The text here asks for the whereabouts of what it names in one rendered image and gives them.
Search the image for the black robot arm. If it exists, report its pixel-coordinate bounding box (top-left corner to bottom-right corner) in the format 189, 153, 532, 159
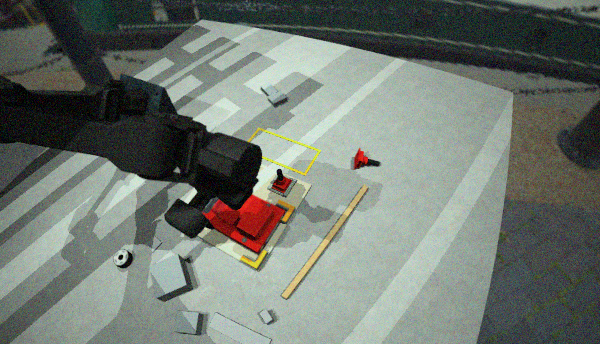
0, 75, 262, 211

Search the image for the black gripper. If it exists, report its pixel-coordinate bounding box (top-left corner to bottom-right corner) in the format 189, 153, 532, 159
164, 172, 216, 238

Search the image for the red flat rectangular plate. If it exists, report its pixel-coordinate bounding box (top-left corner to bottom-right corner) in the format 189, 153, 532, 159
201, 195, 286, 255

